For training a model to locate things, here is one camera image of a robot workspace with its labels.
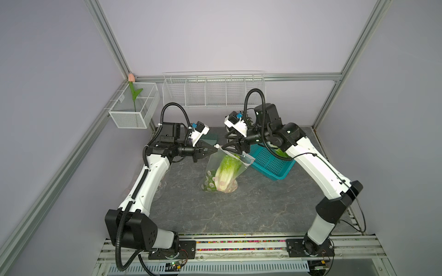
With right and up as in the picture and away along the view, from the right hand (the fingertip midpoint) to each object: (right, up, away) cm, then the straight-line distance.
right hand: (224, 140), depth 66 cm
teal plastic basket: (+28, -15, +33) cm, 46 cm away
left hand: (-4, -4, +3) cm, 6 cm away
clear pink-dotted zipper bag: (-8, -20, +13) cm, 25 cm away
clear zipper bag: (-34, -23, +25) cm, 48 cm away
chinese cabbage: (0, -16, +11) cm, 19 cm away
